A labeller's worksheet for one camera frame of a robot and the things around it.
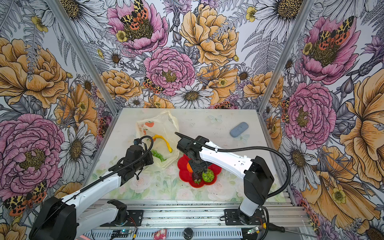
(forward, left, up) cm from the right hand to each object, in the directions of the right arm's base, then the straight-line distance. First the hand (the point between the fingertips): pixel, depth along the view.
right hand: (204, 170), depth 78 cm
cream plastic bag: (+28, +25, +2) cm, 37 cm away
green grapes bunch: (+14, +27, -8) cm, 31 cm away
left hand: (+10, +30, -4) cm, 32 cm away
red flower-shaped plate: (+1, +10, -9) cm, 14 cm away
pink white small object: (-26, +20, -8) cm, 34 cm away
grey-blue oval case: (+34, -27, -10) cm, 45 cm away
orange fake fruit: (+5, +8, -8) cm, 12 cm away
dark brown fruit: (-1, +3, -7) cm, 8 cm away
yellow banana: (+19, +20, -9) cm, 29 cm away
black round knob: (-26, +8, -1) cm, 27 cm away
